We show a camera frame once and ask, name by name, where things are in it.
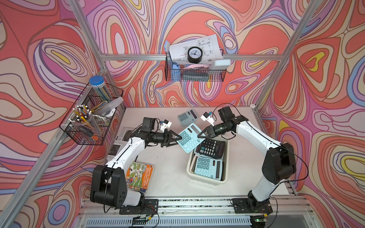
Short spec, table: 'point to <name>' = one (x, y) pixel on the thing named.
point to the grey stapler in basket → (108, 109)
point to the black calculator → (212, 147)
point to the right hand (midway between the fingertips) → (200, 139)
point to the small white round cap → (252, 106)
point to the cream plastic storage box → (226, 171)
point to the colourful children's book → (139, 176)
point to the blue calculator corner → (190, 140)
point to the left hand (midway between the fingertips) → (180, 140)
